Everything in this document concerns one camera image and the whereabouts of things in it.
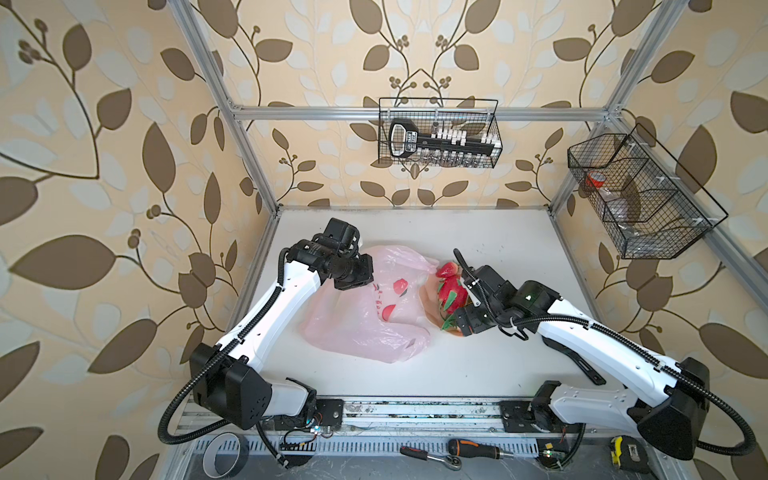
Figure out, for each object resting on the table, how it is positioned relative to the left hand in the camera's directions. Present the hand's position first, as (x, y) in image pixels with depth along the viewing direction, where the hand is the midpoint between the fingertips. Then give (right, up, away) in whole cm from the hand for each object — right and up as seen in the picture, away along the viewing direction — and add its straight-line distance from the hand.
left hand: (371, 273), depth 77 cm
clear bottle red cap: (+66, +27, +11) cm, 73 cm away
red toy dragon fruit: (+23, -8, +10) cm, 26 cm away
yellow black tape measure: (+59, -39, -10) cm, 72 cm away
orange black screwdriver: (+24, -40, -8) cm, 47 cm away
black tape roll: (-38, -42, -6) cm, 57 cm away
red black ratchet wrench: (+19, -42, -10) cm, 47 cm away
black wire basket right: (+70, +18, -2) cm, 73 cm away
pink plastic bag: (+2, -11, -5) cm, 12 cm away
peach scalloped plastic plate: (+17, -9, +16) cm, 25 cm away
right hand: (+26, -11, +1) cm, 29 cm away
